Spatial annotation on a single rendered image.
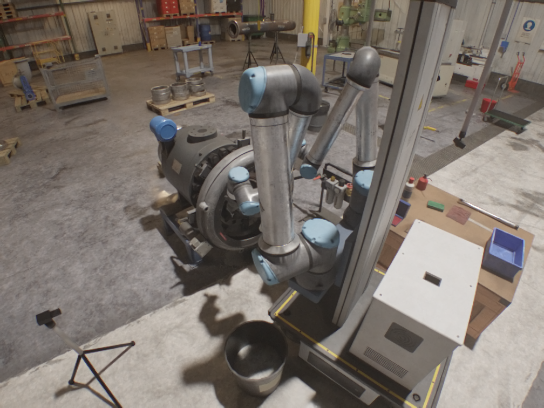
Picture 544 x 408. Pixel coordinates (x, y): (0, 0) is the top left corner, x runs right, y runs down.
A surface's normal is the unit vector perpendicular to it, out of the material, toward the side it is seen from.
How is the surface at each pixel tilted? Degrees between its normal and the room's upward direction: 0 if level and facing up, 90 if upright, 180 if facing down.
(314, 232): 5
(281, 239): 81
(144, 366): 0
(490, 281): 0
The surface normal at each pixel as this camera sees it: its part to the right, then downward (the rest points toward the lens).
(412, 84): -0.63, 0.47
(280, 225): 0.19, 0.47
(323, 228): 0.07, -0.81
